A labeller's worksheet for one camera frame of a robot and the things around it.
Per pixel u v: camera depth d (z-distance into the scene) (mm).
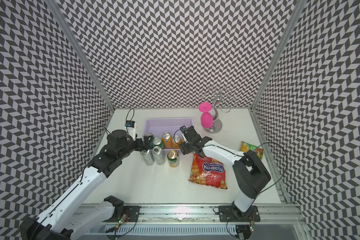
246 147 937
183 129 782
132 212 737
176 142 900
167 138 906
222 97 820
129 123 641
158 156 807
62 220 396
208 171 817
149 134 902
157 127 1062
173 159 825
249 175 449
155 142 869
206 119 893
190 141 680
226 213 740
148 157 811
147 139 664
